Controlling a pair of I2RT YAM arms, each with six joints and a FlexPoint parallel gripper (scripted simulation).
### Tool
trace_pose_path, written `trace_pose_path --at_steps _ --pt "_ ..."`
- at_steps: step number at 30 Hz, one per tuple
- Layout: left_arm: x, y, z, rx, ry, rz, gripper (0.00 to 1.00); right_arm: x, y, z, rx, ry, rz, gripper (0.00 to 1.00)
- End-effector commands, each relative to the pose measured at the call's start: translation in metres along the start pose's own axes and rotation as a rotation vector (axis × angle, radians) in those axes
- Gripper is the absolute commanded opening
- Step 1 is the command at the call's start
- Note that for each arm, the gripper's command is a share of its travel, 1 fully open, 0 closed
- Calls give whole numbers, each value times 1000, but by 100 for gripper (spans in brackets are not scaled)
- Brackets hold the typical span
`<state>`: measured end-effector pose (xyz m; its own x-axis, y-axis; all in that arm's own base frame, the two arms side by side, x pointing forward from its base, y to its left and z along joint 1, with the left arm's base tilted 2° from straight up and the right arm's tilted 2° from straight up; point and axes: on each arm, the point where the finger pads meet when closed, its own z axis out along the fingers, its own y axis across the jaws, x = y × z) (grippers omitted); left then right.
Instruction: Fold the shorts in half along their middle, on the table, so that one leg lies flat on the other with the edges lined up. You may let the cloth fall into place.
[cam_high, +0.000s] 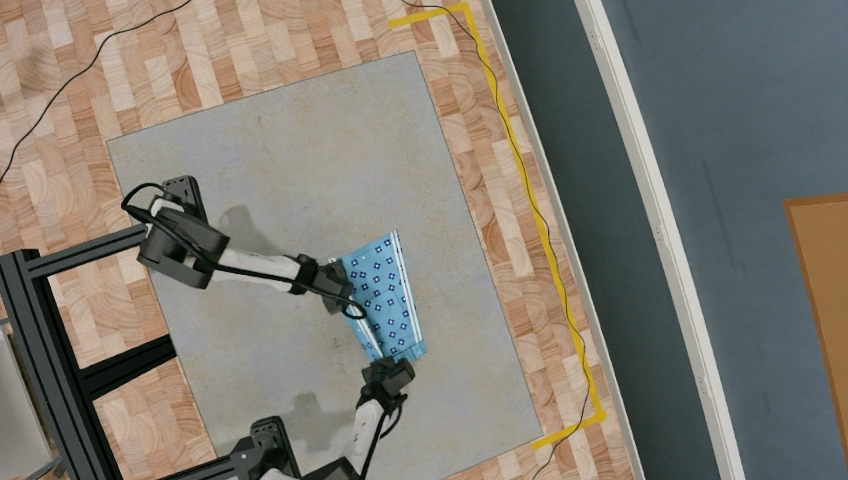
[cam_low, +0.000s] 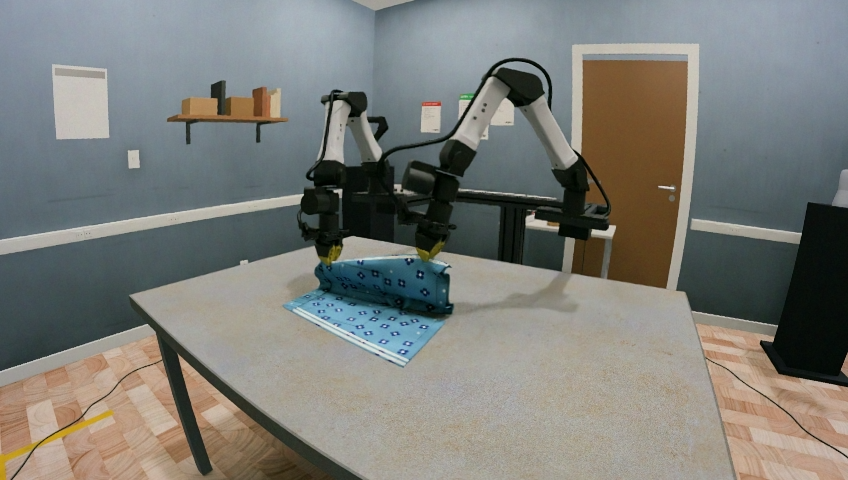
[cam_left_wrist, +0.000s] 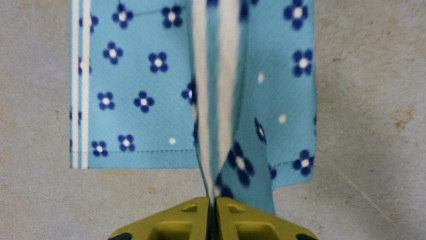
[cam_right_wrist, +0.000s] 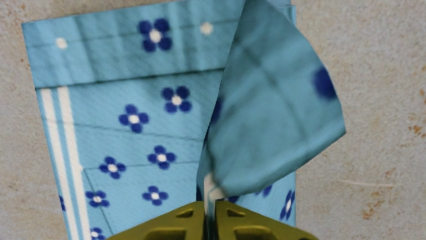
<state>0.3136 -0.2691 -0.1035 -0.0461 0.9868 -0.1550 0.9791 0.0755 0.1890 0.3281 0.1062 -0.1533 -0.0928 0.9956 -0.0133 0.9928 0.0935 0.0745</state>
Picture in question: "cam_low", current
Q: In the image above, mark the light blue patterned shorts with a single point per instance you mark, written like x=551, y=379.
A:
x=362, y=301

